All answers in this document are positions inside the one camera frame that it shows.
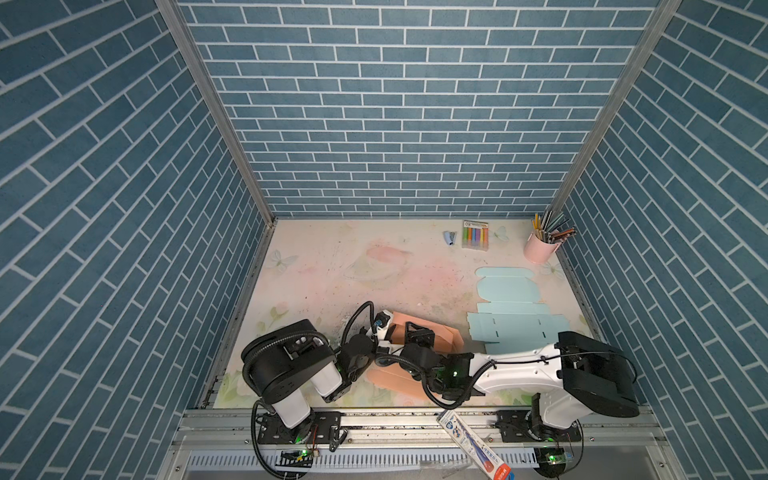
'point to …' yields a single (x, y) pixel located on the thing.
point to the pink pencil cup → (539, 251)
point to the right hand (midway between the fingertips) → (407, 323)
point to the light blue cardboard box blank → (511, 318)
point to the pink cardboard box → (391, 375)
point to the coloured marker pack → (475, 235)
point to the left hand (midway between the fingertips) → (394, 327)
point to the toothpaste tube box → (491, 468)
